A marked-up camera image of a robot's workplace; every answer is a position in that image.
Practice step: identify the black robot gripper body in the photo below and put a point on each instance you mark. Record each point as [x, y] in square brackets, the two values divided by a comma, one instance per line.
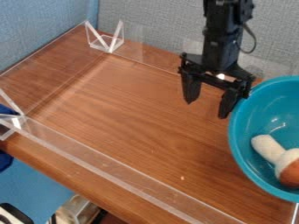
[234, 77]

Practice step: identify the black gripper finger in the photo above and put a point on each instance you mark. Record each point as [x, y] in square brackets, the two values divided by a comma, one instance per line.
[191, 86]
[228, 101]

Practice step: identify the blue plastic bowl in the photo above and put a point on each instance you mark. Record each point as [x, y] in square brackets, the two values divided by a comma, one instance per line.
[263, 126]

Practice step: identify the toy mushroom brown cap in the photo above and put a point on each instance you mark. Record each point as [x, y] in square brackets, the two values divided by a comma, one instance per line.
[282, 158]

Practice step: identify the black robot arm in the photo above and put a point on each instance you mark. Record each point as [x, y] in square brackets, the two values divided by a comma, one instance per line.
[215, 67]

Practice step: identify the clear acrylic back barrier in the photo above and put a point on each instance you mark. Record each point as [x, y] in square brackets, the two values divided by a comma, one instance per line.
[155, 68]

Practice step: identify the clear acrylic barrier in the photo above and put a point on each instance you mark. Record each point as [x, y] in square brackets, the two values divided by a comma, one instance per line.
[155, 68]
[128, 193]

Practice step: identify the clear acrylic front barrier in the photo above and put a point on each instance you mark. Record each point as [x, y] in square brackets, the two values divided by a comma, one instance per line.
[128, 193]

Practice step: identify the grey metal box below table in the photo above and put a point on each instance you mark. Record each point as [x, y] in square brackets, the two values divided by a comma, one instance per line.
[76, 211]

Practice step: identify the black and white object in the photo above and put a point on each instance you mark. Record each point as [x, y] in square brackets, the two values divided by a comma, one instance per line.
[12, 216]

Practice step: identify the clear acrylic corner bracket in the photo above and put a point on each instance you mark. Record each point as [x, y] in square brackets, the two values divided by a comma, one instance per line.
[103, 42]

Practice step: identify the clear acrylic left bracket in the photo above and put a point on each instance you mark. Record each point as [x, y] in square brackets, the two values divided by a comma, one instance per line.
[11, 116]

